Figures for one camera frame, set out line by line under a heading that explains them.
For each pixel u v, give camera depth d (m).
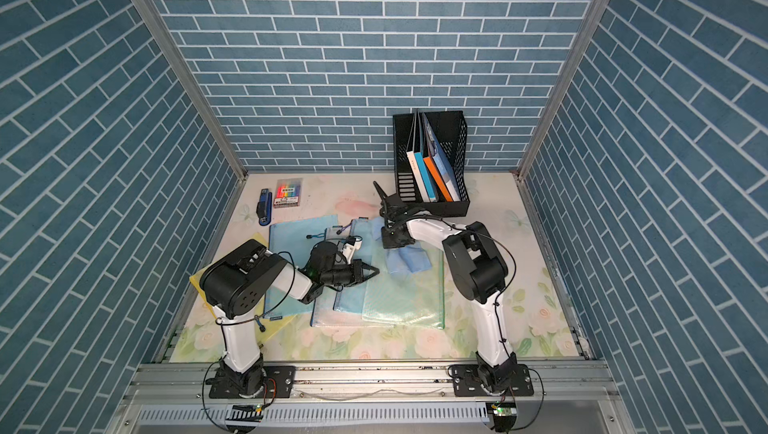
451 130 0.98
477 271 0.54
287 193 1.12
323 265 0.77
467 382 0.74
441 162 0.90
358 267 0.85
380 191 0.87
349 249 0.89
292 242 1.08
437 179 0.94
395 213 0.80
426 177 0.94
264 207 1.06
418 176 0.94
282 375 0.75
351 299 0.87
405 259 0.94
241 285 0.51
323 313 0.85
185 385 0.76
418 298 0.90
